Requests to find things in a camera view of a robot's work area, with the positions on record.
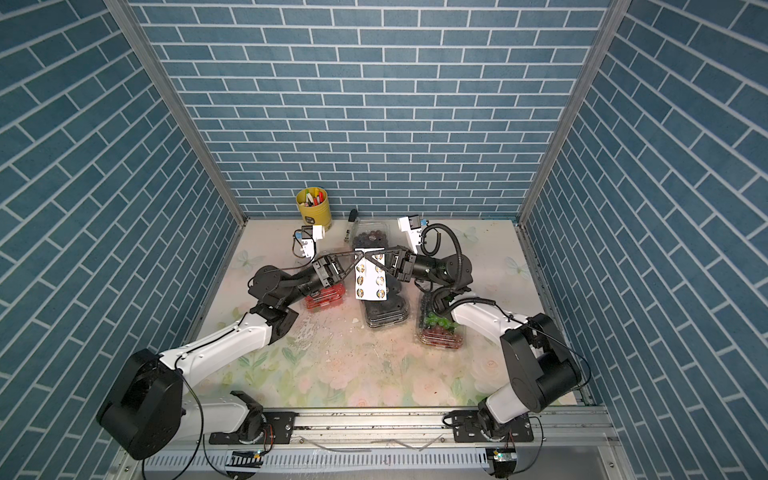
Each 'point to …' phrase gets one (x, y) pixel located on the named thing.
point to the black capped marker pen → (352, 218)
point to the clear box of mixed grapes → (435, 329)
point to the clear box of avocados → (386, 312)
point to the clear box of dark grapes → (370, 234)
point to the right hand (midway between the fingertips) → (373, 266)
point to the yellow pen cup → (314, 207)
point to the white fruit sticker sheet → (370, 279)
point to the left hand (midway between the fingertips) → (369, 264)
